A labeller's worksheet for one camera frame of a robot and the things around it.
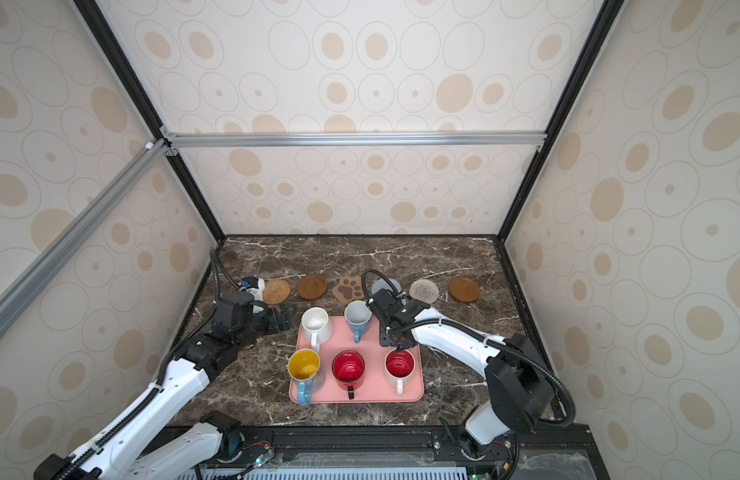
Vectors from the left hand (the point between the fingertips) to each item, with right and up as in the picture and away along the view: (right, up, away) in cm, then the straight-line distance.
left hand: (291, 305), depth 78 cm
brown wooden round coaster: (+53, +2, +25) cm, 59 cm away
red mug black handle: (+14, -19, +7) cm, 25 cm away
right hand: (+27, -10, +8) cm, 30 cm away
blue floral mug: (+17, -5, +13) cm, 22 cm away
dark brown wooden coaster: (0, +3, +25) cm, 25 cm away
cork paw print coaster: (+13, +2, +26) cm, 29 cm away
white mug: (+3, -8, +16) cm, 18 cm away
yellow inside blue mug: (+3, -20, +5) cm, 21 cm away
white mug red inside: (+29, -19, +7) cm, 35 cm away
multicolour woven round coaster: (+39, +1, +25) cm, 46 cm away
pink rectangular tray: (0, -25, +4) cm, 25 cm away
